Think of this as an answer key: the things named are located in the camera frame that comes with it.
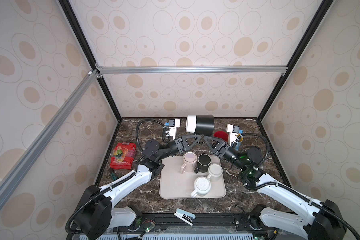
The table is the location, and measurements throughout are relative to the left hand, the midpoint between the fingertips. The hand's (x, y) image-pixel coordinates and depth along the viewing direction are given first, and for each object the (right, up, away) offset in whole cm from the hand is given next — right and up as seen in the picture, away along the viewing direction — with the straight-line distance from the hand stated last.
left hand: (203, 142), depth 57 cm
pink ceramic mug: (-4, -13, +27) cm, 30 cm away
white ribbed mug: (+2, -24, +21) cm, 32 cm away
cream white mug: (+10, -17, +26) cm, 33 cm away
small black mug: (+4, -13, +28) cm, 31 cm away
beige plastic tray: (-13, -27, +29) cm, 41 cm away
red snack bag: (-46, -11, +37) cm, 60 cm away
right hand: (+1, 0, +4) cm, 4 cm away
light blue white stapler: (-6, -38, +17) cm, 42 cm away
